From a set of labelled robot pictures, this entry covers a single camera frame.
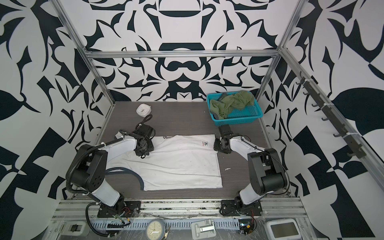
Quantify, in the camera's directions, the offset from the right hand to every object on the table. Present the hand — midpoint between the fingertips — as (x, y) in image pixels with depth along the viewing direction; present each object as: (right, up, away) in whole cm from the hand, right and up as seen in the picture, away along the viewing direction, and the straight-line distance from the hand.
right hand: (219, 145), depth 93 cm
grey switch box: (-67, -31, -27) cm, 79 cm away
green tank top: (+4, +24, +12) cm, 27 cm away
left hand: (-43, 0, 0) cm, 43 cm away
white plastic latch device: (-11, -32, -26) cm, 43 cm away
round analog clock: (-32, -32, -27) cm, 53 cm away
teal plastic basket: (+26, +19, +18) cm, 37 cm away
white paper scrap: (+4, -12, -6) cm, 14 cm away
